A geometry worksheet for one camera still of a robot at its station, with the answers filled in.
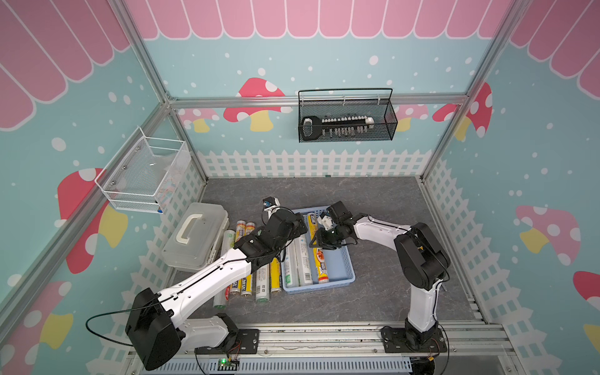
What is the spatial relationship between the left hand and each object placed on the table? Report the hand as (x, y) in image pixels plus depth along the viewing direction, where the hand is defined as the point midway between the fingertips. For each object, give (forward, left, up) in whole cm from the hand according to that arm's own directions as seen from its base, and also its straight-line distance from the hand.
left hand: (293, 224), depth 79 cm
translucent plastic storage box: (+2, +38, -9) cm, 39 cm away
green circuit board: (-38, +20, -22) cm, 49 cm away
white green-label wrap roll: (-11, -4, -16) cm, 19 cm away
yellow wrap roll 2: (-16, +17, -17) cm, 29 cm away
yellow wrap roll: (-5, -9, -14) cm, 17 cm away
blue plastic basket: (-6, -18, -19) cm, 27 cm away
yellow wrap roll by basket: (-10, +7, -16) cm, 20 cm away
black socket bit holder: (+35, -6, +15) cm, 38 cm away
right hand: (0, -7, -16) cm, 17 cm away
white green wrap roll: (-15, +11, -16) cm, 25 cm away
